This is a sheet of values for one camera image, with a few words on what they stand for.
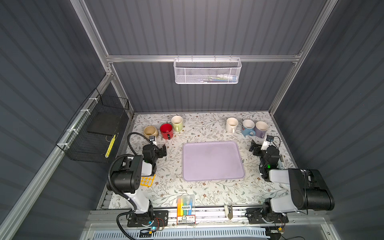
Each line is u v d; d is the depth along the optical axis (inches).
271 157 26.8
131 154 29.0
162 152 35.9
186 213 29.6
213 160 37.0
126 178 18.7
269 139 30.5
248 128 39.0
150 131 41.4
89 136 28.9
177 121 42.4
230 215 29.0
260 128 42.2
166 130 41.3
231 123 42.1
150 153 29.5
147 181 33.3
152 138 33.3
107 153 25.9
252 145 33.3
